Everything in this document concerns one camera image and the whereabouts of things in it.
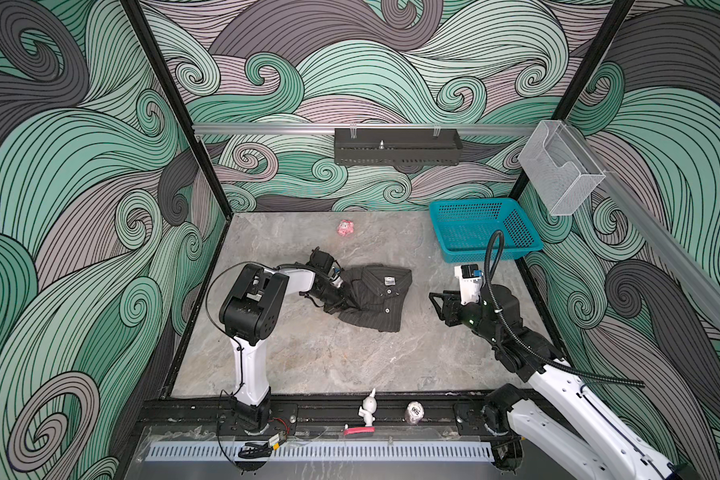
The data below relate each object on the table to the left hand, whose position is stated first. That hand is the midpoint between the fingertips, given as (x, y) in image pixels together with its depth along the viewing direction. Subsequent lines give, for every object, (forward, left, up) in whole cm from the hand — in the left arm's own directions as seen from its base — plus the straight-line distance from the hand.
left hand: (359, 307), depth 92 cm
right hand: (-5, -20, +18) cm, 27 cm away
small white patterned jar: (-29, -13, +5) cm, 33 cm away
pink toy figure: (+32, +5, +2) cm, 32 cm away
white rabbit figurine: (-29, -2, +2) cm, 29 cm away
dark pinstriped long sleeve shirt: (+2, -5, +4) cm, 7 cm away
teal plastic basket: (+35, -41, +1) cm, 54 cm away
